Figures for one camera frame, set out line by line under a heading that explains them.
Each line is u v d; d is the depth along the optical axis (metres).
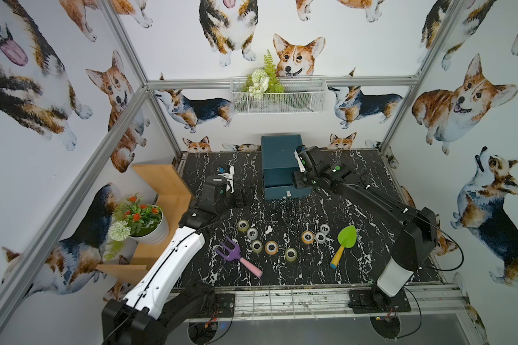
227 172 0.67
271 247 0.88
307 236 0.90
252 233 0.91
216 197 0.58
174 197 0.95
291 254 0.85
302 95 0.93
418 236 0.44
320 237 0.90
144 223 0.75
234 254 0.86
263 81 0.78
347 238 0.90
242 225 0.93
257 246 0.88
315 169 0.62
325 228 0.92
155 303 0.39
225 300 0.75
